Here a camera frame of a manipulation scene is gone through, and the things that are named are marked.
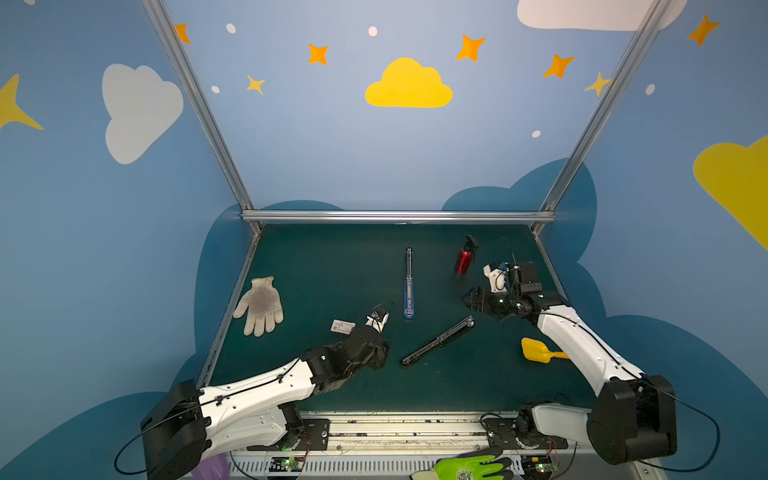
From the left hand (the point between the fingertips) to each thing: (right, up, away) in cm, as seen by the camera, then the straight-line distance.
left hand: (387, 340), depth 80 cm
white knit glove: (-42, +6, +18) cm, 46 cm away
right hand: (+26, +11, +6) cm, 28 cm away
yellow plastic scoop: (+44, -5, +5) cm, 44 cm away
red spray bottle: (+27, +22, +22) cm, 41 cm away
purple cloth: (-41, -27, -10) cm, 50 cm away
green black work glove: (+23, -27, -9) cm, 37 cm away
